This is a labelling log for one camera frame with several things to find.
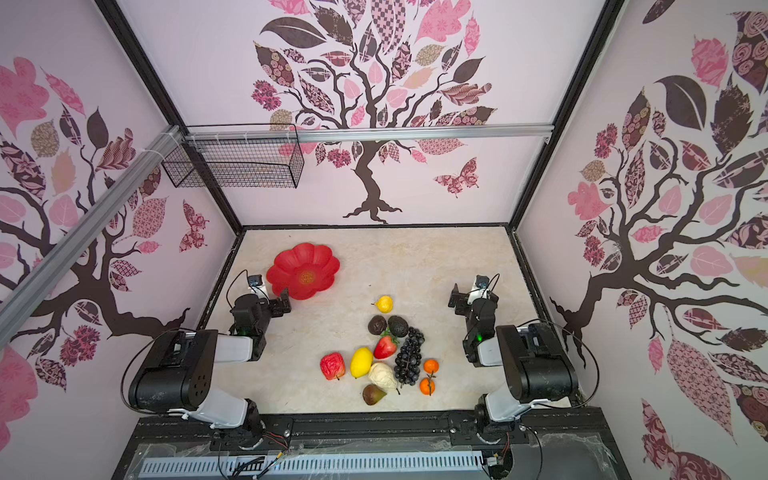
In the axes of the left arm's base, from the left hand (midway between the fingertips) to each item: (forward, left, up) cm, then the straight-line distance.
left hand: (273, 294), depth 94 cm
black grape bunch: (-22, -42, -2) cm, 48 cm away
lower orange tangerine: (-28, -48, -3) cm, 55 cm away
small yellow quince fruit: (-4, -36, -1) cm, 36 cm away
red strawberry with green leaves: (-17, -37, -1) cm, 40 cm away
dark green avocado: (-11, -40, -1) cm, 42 cm away
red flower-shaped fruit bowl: (+14, -6, -6) cm, 16 cm away
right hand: (0, -64, +4) cm, 64 cm away
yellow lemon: (-22, -30, -1) cm, 37 cm away
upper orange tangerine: (-22, -49, -4) cm, 54 cm away
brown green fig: (-30, -33, -2) cm, 44 cm away
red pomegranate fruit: (-23, -22, 0) cm, 32 cm away
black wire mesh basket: (+35, +2, +29) cm, 45 cm away
